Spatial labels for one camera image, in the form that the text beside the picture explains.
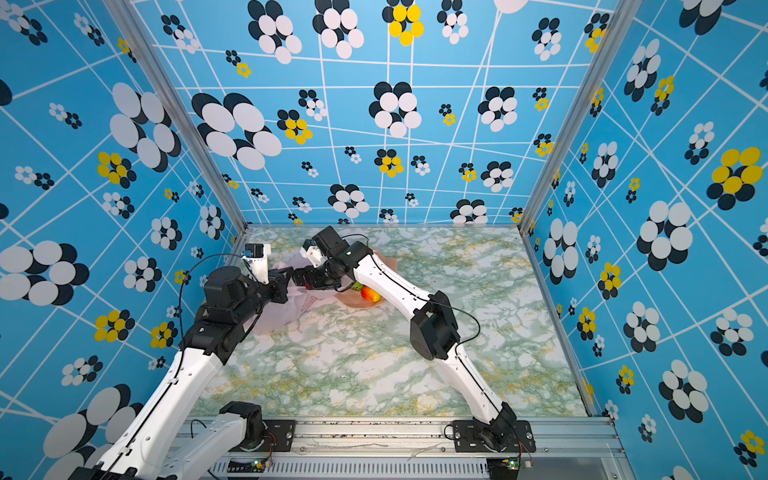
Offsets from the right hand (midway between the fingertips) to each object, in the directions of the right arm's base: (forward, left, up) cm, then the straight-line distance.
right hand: (306, 287), depth 84 cm
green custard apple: (+7, -13, -11) cm, 18 cm away
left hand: (-2, +1, +11) cm, 11 cm away
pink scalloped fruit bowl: (+5, -12, -14) cm, 19 cm away
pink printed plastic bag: (-6, 0, +1) cm, 7 cm away
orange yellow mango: (+4, -17, -11) cm, 21 cm away
